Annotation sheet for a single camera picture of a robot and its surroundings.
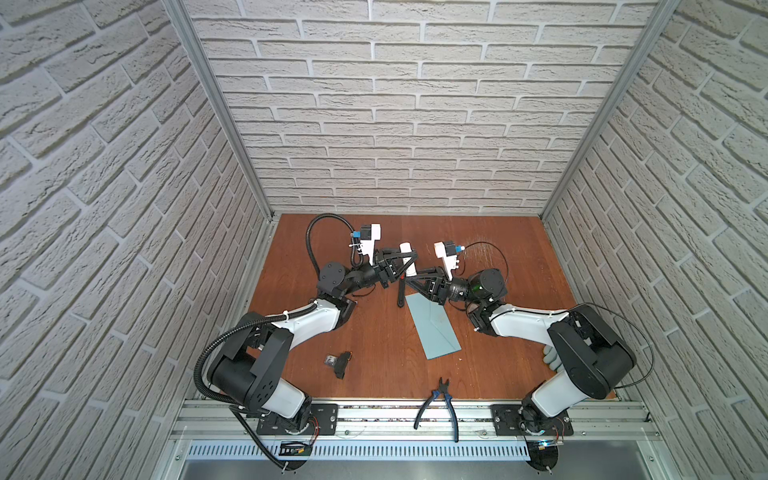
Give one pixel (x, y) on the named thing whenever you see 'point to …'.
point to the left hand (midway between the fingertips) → (416, 255)
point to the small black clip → (339, 363)
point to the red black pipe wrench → (401, 291)
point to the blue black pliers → (442, 388)
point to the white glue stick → (406, 247)
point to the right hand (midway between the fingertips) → (406, 281)
